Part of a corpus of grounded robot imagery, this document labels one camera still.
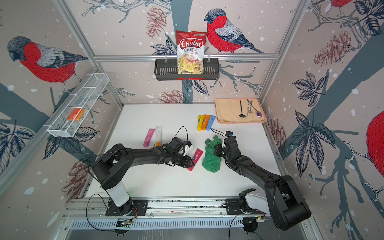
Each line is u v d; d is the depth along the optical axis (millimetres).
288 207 407
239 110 1173
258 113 1138
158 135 1001
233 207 728
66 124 706
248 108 1180
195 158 893
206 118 1102
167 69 947
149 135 1007
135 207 728
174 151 731
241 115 1136
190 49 852
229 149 693
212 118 1104
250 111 1141
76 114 686
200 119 1104
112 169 468
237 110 1183
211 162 852
